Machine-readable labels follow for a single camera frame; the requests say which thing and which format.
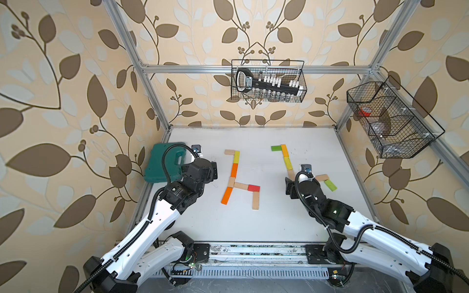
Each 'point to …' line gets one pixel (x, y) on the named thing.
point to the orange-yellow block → (284, 150)
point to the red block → (252, 188)
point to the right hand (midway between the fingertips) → (293, 179)
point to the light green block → (330, 185)
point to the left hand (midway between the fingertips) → (201, 162)
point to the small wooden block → (229, 152)
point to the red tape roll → (365, 112)
